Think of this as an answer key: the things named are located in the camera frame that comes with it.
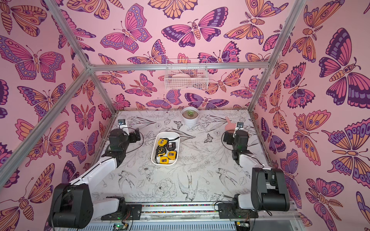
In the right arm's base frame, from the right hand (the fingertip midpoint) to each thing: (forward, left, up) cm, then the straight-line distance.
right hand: (232, 132), depth 91 cm
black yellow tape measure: (-10, +45, -8) cm, 47 cm away
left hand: (-2, +61, +6) cm, 62 cm away
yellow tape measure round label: (-3, +45, -9) cm, 46 cm away
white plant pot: (+15, +27, -2) cm, 31 cm away
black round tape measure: (-6, +39, -9) cm, 40 cm away
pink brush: (+14, -3, -13) cm, 20 cm away
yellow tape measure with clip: (-12, +38, -10) cm, 41 cm away
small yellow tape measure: (-16, +42, -10) cm, 46 cm away
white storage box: (-7, +42, -11) cm, 44 cm away
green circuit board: (-50, +60, -13) cm, 79 cm away
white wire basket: (+30, +29, +22) cm, 48 cm away
